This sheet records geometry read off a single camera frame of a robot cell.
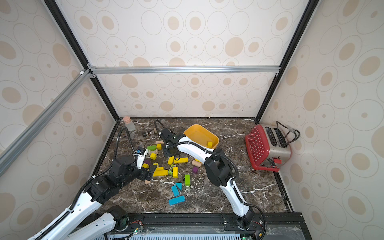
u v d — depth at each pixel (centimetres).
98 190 49
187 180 87
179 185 84
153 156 95
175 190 84
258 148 88
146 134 107
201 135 107
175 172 90
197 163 94
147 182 85
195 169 92
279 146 85
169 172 89
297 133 81
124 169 54
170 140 68
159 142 105
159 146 101
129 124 108
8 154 51
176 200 81
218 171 55
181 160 95
